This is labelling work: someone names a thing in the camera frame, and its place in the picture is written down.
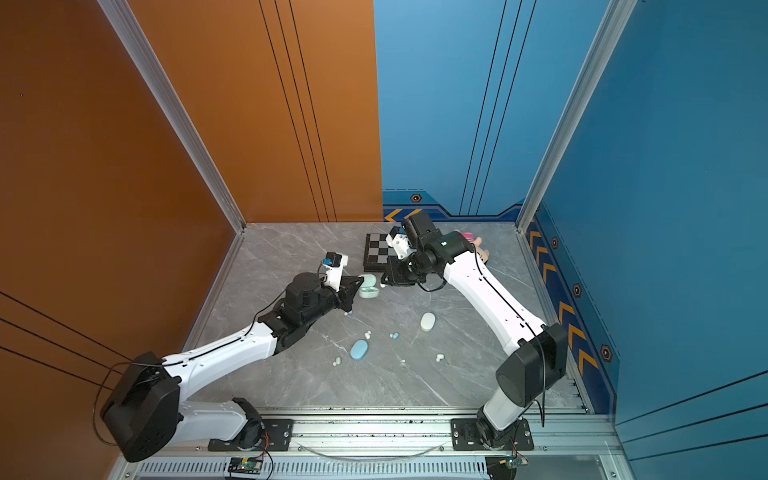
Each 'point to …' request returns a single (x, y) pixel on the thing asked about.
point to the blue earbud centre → (394, 336)
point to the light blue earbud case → (359, 349)
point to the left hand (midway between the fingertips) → (363, 277)
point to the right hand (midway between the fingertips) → (382, 279)
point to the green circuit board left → (245, 465)
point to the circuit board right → (514, 461)
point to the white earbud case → (427, 321)
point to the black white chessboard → (376, 252)
